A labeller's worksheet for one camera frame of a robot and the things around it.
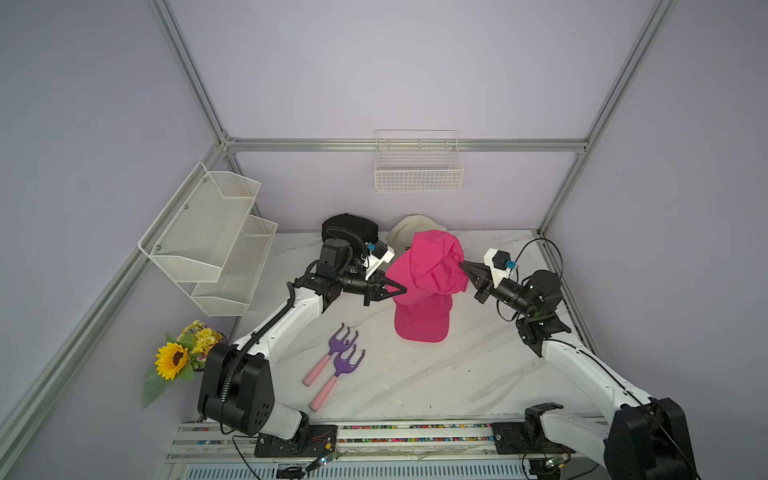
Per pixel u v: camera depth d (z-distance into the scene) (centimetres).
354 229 110
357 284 68
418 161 95
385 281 70
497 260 61
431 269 69
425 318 96
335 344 91
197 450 73
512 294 66
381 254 66
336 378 84
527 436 67
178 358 61
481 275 67
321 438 74
